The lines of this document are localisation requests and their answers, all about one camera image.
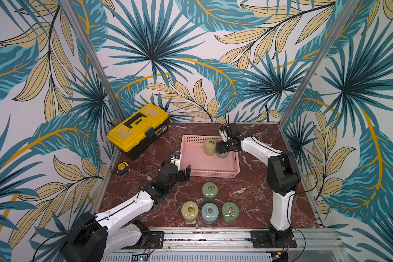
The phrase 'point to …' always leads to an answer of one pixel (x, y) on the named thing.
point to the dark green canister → (209, 190)
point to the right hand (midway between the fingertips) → (224, 145)
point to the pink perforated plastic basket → (192, 153)
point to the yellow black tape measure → (123, 167)
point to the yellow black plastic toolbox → (136, 136)
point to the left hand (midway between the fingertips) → (180, 165)
